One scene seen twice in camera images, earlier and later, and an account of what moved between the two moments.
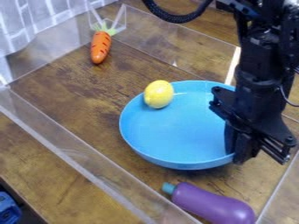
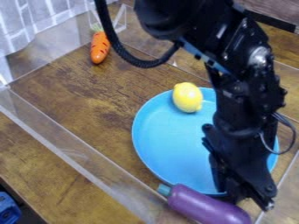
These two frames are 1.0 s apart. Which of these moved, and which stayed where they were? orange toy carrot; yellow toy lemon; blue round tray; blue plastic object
Moved: yellow toy lemon; blue round tray
Stayed: blue plastic object; orange toy carrot
